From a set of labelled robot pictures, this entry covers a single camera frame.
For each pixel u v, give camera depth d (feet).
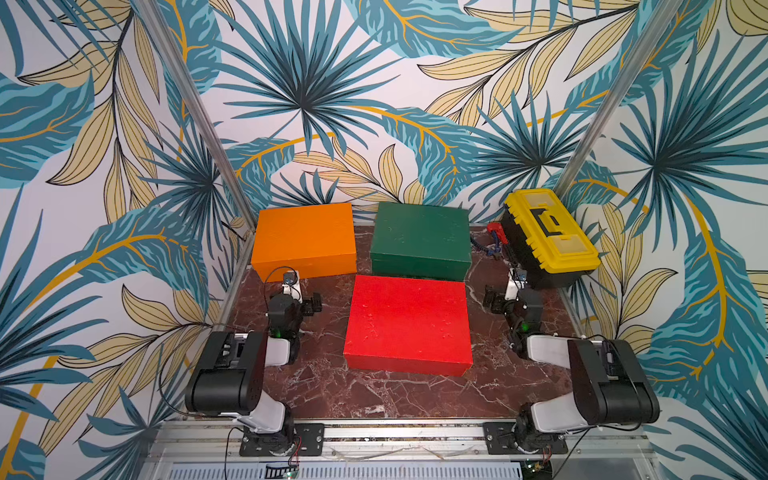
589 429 1.64
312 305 2.76
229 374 1.47
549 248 3.01
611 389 1.49
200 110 2.77
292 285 2.52
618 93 2.69
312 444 2.40
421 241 3.11
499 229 3.85
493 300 2.79
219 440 2.46
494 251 3.67
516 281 2.64
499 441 2.40
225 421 1.61
